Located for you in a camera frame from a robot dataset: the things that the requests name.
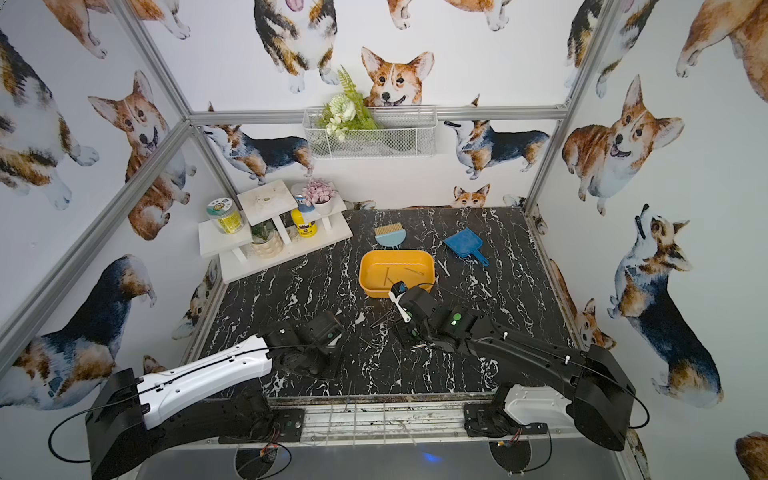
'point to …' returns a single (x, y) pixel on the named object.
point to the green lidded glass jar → (228, 218)
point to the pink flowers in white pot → (320, 193)
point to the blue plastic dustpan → (467, 243)
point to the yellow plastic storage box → (380, 269)
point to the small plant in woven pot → (266, 240)
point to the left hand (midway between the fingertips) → (343, 366)
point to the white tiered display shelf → (281, 223)
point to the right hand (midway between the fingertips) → (401, 316)
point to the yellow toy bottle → (305, 230)
